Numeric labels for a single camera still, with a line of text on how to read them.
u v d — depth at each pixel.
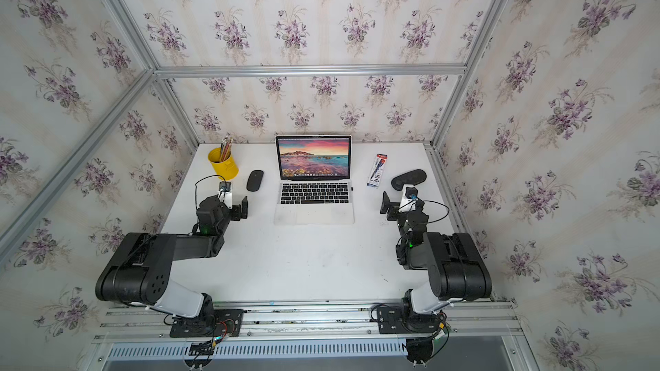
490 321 0.77
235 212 0.84
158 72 0.93
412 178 1.04
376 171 1.08
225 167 1.01
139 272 0.45
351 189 1.04
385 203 0.82
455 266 0.46
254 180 1.04
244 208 0.88
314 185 1.04
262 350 0.76
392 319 0.73
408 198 0.76
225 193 0.80
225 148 0.98
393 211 0.80
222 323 0.72
